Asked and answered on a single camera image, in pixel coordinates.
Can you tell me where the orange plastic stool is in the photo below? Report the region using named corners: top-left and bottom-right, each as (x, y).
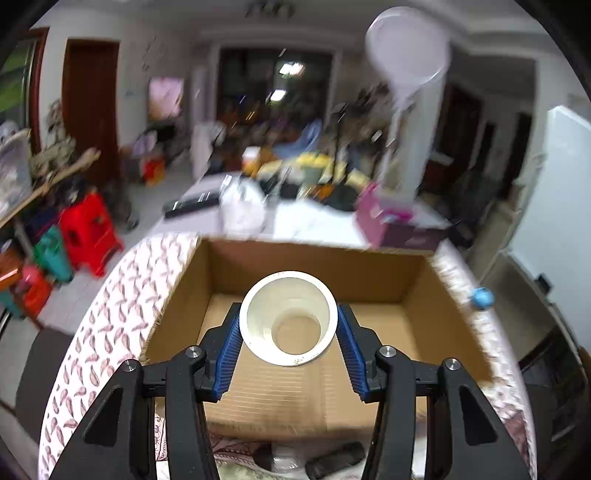
top-left (14, 265), bottom-right (54, 319)

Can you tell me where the black remote control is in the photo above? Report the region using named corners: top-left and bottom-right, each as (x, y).
top-left (164, 191), bottom-right (220, 219)

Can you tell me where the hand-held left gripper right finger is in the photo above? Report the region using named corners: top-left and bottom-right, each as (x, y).
top-left (336, 302), bottom-right (532, 480)

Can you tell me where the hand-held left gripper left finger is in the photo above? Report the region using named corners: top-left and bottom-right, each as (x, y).
top-left (48, 302), bottom-right (243, 480)

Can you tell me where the clear storage bin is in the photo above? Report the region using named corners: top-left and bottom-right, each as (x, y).
top-left (0, 129), bottom-right (33, 217)

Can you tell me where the white tower air conditioner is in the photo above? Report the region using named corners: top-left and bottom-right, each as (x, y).
top-left (191, 65), bottom-right (208, 125)

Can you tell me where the blue-capped clear jar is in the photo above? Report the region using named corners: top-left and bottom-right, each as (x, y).
top-left (470, 287), bottom-right (496, 311)

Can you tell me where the wooden shelf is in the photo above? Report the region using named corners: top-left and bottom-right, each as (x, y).
top-left (0, 148), bottom-right (100, 227)

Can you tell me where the white plastic bag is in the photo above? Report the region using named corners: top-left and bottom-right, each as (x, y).
top-left (219, 178), bottom-right (269, 234)

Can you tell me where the whiteboard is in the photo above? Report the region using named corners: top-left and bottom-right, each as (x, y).
top-left (505, 105), bottom-right (591, 324)

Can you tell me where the white plastic pipe fitting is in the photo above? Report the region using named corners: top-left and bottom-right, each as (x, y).
top-left (239, 270), bottom-right (339, 367)

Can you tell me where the black rectangular gadget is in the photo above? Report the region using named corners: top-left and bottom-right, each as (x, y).
top-left (305, 442), bottom-right (366, 480)

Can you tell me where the ceiling lamp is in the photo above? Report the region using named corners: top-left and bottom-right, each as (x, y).
top-left (245, 0), bottom-right (296, 19)

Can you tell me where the green plastic stool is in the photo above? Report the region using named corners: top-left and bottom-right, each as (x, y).
top-left (32, 225), bottom-right (75, 283)

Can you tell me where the printed cardboard box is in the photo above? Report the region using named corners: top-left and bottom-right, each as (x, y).
top-left (141, 235), bottom-right (492, 439)

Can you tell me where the brown wooden door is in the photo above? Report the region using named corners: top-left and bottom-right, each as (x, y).
top-left (62, 39), bottom-right (122, 185)

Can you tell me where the pink box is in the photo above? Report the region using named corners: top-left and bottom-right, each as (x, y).
top-left (355, 182), bottom-right (451, 250)

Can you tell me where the white ring light stand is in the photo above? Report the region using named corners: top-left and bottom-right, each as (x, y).
top-left (365, 6), bottom-right (453, 195)

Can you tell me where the dark glass sliding door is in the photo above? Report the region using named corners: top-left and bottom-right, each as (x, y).
top-left (217, 46), bottom-right (333, 125)

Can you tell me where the paisley quilted tablecloth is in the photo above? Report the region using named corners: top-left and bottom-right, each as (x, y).
top-left (37, 231), bottom-right (539, 480)

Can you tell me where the red plastic stool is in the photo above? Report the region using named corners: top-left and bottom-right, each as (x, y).
top-left (59, 191), bottom-right (125, 278)

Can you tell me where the television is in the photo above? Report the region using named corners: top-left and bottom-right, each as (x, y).
top-left (148, 76), bottom-right (184, 121)

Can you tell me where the black chair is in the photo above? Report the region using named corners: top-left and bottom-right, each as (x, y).
top-left (16, 330), bottom-right (70, 416)

